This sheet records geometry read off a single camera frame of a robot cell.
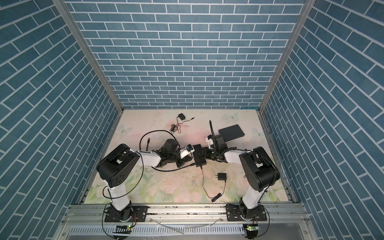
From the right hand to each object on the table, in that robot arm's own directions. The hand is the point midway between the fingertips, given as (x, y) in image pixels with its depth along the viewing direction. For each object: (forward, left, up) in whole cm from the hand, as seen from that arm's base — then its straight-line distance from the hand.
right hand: (198, 153), depth 93 cm
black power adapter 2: (-13, -14, -2) cm, 19 cm away
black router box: (+21, -22, -4) cm, 31 cm away
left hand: (-3, +5, -2) cm, 6 cm away
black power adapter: (+31, +16, -1) cm, 35 cm away
